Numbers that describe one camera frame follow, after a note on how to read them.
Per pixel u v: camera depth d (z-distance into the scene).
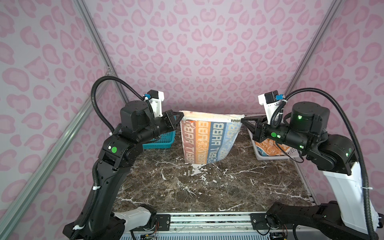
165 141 0.93
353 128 0.37
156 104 0.49
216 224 0.75
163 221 0.74
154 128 0.44
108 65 0.89
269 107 0.43
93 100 0.35
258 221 0.73
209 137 0.64
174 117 0.47
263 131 0.43
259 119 0.45
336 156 0.31
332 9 0.70
